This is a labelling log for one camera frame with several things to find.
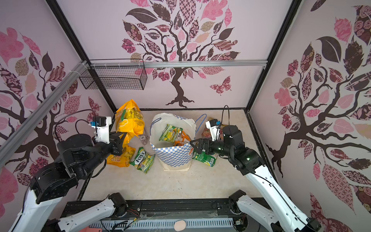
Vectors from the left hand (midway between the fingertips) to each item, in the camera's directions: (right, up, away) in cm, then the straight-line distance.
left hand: (125, 134), depth 57 cm
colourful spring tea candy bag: (+14, -2, +37) cm, 39 cm away
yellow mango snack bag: (-14, -18, +29) cm, 37 cm away
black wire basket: (-14, +38, +38) cm, 55 cm away
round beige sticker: (+21, -46, +12) cm, 52 cm away
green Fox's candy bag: (+39, -19, +33) cm, 55 cm away
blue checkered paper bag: (+17, -13, +16) cm, 27 cm away
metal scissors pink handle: (-4, -7, +39) cm, 39 cm away
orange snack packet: (+22, -6, +40) cm, 46 cm away
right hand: (+29, -3, +8) cm, 31 cm away
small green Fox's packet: (-3, -19, +30) cm, 36 cm away
